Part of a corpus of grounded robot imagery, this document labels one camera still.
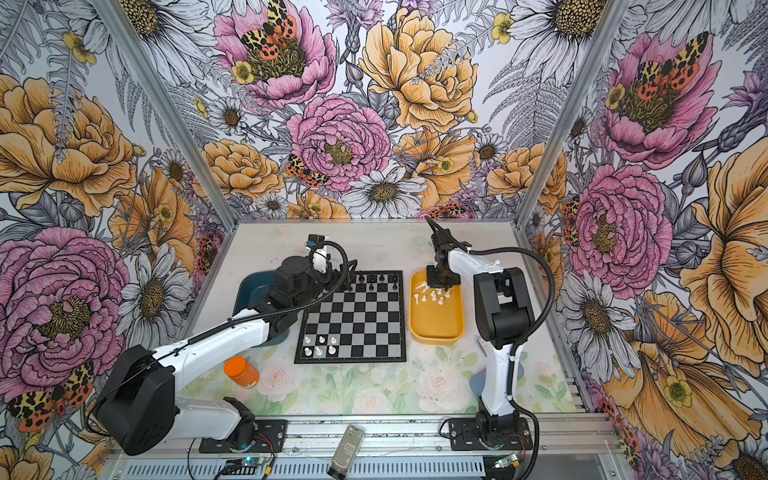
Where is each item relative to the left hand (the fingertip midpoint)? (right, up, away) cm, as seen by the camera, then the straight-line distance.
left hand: (343, 266), depth 83 cm
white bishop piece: (-4, -24, +2) cm, 24 cm away
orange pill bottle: (-24, -25, -8) cm, 36 cm away
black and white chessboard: (+5, -18, +8) cm, 20 cm away
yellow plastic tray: (+27, -16, +14) cm, 35 cm away
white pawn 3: (-4, -21, +4) cm, 22 cm away
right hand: (+29, -9, +16) cm, 34 cm away
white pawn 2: (-7, -21, +4) cm, 23 cm away
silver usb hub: (+3, -41, -14) cm, 44 cm away
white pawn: (-11, -21, +4) cm, 24 cm away
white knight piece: (-7, -24, +2) cm, 25 cm away
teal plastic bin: (-33, -8, +16) cm, 37 cm away
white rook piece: (-10, -24, +2) cm, 26 cm away
